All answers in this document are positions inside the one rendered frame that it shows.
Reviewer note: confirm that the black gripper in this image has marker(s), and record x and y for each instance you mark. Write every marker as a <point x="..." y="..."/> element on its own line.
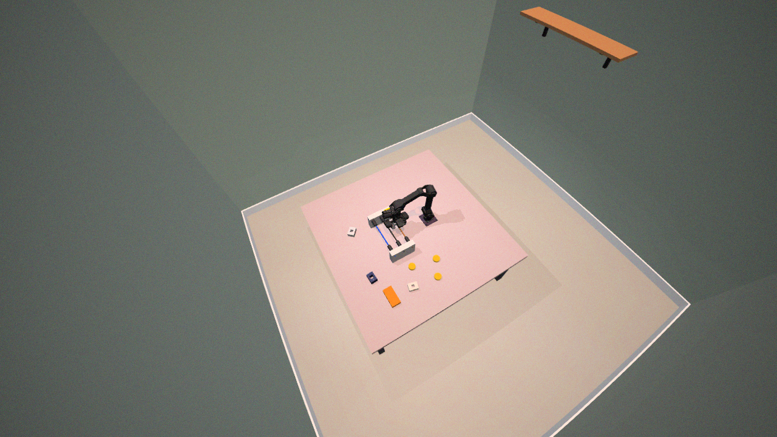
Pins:
<point x="389" y="223"/>

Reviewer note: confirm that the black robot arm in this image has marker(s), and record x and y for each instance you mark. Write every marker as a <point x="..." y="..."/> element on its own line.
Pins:
<point x="398" y="205"/>

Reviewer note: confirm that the orange rectangular block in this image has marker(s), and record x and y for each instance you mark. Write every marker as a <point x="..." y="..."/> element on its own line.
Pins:
<point x="391" y="296"/>

